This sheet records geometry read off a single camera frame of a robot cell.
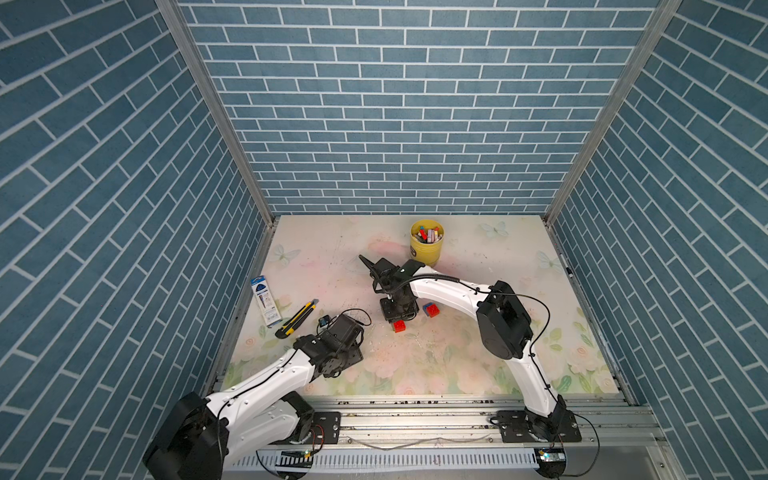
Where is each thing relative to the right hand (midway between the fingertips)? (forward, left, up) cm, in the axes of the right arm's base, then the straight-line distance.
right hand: (393, 324), depth 91 cm
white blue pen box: (+4, +42, +1) cm, 43 cm away
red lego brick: (-3, -2, +4) cm, 6 cm away
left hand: (-11, +8, +1) cm, 14 cm away
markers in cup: (+27, -9, +12) cm, 31 cm away
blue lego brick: (+7, -10, +1) cm, 12 cm away
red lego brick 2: (+4, -12, +3) cm, 13 cm away
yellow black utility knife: (-5, +32, +1) cm, 32 cm away
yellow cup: (+22, -9, +8) cm, 25 cm away
